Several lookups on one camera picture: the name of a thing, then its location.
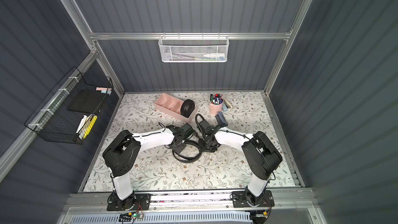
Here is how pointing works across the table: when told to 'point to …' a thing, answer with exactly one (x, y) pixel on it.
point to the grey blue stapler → (221, 119)
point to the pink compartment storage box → (172, 106)
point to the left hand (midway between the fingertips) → (175, 148)
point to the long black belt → (187, 106)
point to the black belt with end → (183, 159)
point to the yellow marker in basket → (90, 126)
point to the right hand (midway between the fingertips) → (203, 149)
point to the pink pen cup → (215, 103)
